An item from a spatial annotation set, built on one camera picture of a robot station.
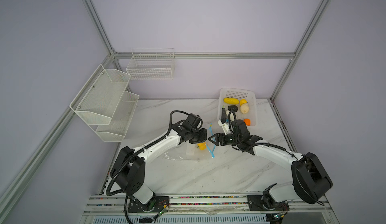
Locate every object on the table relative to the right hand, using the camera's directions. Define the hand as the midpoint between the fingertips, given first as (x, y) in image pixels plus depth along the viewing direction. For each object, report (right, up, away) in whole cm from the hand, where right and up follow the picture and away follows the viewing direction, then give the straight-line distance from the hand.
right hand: (211, 138), depth 83 cm
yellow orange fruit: (-5, -5, +4) cm, 8 cm away
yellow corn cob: (+18, +24, +31) cm, 43 cm away
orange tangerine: (+26, +8, +18) cm, 33 cm away
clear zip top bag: (-14, -9, +8) cm, 19 cm away
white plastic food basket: (+24, +29, +32) cm, 50 cm away
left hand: (-3, 0, -1) cm, 3 cm away
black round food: (+18, +18, +25) cm, 36 cm away
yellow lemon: (+27, +23, +31) cm, 48 cm away
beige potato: (+26, +18, +24) cm, 40 cm away
